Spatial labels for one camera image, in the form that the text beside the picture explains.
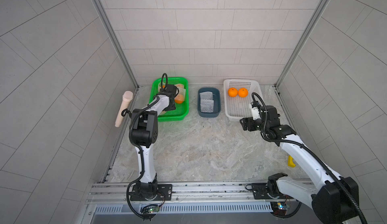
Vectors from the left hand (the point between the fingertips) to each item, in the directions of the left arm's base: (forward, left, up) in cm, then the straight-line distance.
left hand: (166, 105), depth 101 cm
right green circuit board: (-56, -60, -3) cm, 82 cm away
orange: (+12, -47, +2) cm, 48 cm away
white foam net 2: (-2, -28, +2) cm, 28 cm away
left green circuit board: (-57, -3, 0) cm, 57 cm away
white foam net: (+6, -28, +2) cm, 28 cm away
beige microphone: (-14, +14, +25) cm, 31 cm away
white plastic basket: (+9, -51, -1) cm, 51 cm away
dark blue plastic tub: (+3, -35, +1) cm, 35 cm away
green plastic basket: (+3, -10, +2) cm, 11 cm away
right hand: (-17, -48, +11) cm, 52 cm away
